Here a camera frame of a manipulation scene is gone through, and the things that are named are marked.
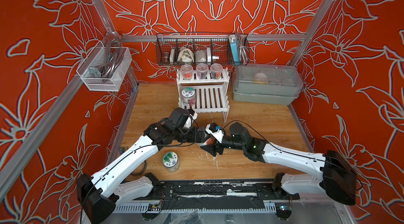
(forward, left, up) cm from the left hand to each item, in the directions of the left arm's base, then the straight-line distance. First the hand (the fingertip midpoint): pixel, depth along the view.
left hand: (203, 135), depth 70 cm
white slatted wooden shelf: (+32, -4, -8) cm, 34 cm away
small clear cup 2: (+32, -5, +13) cm, 35 cm away
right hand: (-2, +1, -3) cm, 3 cm away
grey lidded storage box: (+40, -38, -4) cm, 56 cm away
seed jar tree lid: (-8, +16, -13) cm, 22 cm away
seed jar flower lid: (+23, +10, 0) cm, 25 cm away
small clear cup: (+31, +3, +13) cm, 34 cm away
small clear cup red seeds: (+29, +11, +13) cm, 34 cm away
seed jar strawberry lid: (-3, -3, 0) cm, 4 cm away
